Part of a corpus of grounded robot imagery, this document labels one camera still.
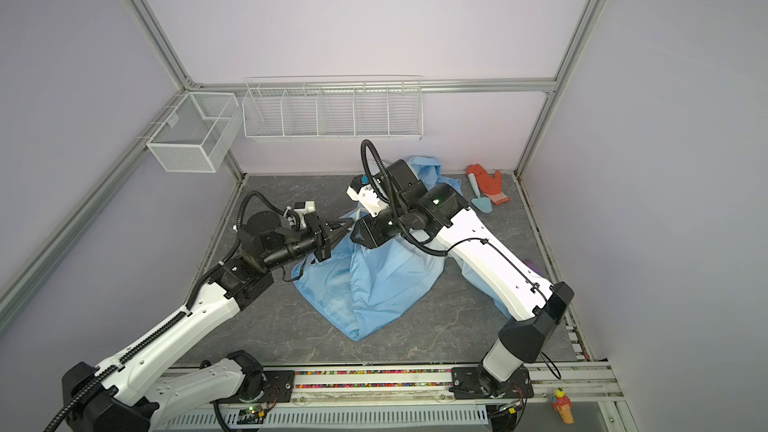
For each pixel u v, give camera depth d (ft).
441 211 1.50
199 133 3.23
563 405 2.27
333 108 3.24
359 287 2.52
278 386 2.42
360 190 1.94
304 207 2.23
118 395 1.27
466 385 2.42
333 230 2.07
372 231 1.89
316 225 1.96
